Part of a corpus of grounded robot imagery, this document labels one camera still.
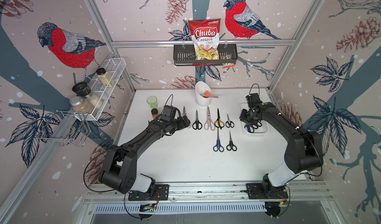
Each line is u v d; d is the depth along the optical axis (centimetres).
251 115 73
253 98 73
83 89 61
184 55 95
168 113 68
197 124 100
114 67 92
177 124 78
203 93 110
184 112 107
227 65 90
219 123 100
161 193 73
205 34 81
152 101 111
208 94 107
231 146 90
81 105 59
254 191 73
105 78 74
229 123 100
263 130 95
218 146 90
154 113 95
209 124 101
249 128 97
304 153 45
